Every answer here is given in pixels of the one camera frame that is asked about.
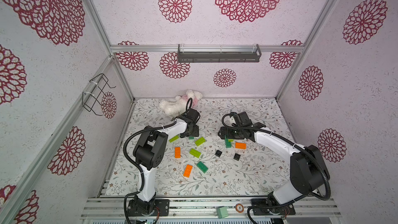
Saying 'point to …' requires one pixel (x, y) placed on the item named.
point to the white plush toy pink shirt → (178, 106)
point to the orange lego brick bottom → (187, 170)
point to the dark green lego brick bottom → (202, 167)
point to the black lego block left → (218, 153)
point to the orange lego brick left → (177, 152)
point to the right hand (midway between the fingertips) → (224, 131)
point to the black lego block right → (237, 156)
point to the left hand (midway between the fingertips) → (192, 133)
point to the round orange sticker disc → (239, 208)
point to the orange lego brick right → (239, 145)
